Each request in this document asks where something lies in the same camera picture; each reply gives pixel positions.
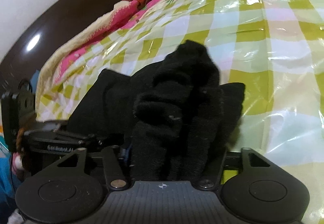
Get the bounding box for black pants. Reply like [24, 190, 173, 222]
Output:
[66, 40, 245, 181]

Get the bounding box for person's left hand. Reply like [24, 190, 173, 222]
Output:
[13, 127, 26, 171]

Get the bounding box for dark wooden headboard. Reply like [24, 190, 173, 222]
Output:
[1, 0, 120, 92]

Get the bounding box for green white checkered plastic cover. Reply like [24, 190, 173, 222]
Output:
[35, 0, 324, 224]

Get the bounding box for pink floral bed quilt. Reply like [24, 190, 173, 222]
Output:
[35, 0, 324, 123]

